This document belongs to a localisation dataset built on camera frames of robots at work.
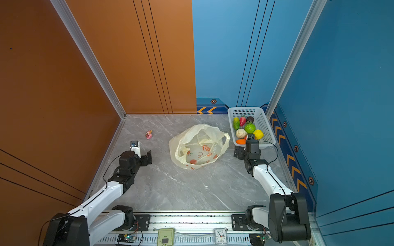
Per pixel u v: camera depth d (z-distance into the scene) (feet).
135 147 2.43
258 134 3.26
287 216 1.35
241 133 3.35
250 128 3.40
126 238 2.31
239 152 2.64
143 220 2.43
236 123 3.56
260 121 3.61
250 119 3.67
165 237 2.24
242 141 3.16
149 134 3.45
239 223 2.38
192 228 2.38
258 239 2.29
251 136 2.54
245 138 3.34
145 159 2.55
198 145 3.33
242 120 3.59
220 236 2.24
